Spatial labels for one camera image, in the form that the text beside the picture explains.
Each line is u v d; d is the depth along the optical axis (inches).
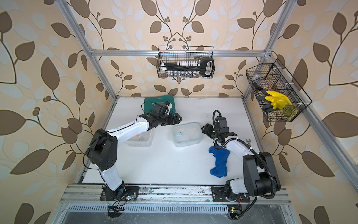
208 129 31.7
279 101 27.1
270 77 33.3
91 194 30.2
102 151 18.8
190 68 33.3
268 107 25.3
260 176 16.8
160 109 27.8
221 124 27.7
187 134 39.1
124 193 27.1
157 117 27.7
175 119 31.8
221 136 26.0
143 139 36.9
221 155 34.2
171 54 35.9
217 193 29.0
